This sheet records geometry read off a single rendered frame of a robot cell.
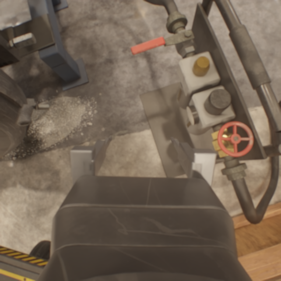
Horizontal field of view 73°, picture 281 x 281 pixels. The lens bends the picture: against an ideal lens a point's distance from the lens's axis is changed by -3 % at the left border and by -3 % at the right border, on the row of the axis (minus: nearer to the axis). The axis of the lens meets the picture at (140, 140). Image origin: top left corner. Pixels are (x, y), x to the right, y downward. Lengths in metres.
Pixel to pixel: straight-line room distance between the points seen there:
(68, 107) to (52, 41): 0.32
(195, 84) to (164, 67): 0.55
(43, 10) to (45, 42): 0.16
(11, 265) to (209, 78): 0.80
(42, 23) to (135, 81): 0.46
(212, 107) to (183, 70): 0.13
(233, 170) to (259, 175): 0.54
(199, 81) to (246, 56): 0.12
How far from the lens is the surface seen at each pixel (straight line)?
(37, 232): 1.13
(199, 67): 0.47
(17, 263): 0.80
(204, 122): 0.47
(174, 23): 0.59
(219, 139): 0.42
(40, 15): 1.02
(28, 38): 0.50
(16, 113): 0.55
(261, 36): 1.22
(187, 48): 0.55
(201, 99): 0.48
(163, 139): 0.91
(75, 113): 1.03
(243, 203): 0.51
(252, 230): 0.84
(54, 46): 0.90
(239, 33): 0.44
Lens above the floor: 0.91
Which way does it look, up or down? 81 degrees down
